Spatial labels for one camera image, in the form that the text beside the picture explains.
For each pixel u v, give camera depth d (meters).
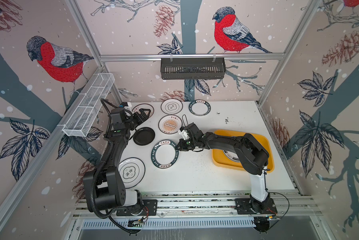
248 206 0.73
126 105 0.76
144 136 1.00
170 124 1.07
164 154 0.87
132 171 0.86
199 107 1.19
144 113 0.75
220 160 0.85
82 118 0.73
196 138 0.74
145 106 1.18
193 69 1.05
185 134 0.86
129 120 0.71
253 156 0.52
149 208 0.73
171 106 1.19
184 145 0.82
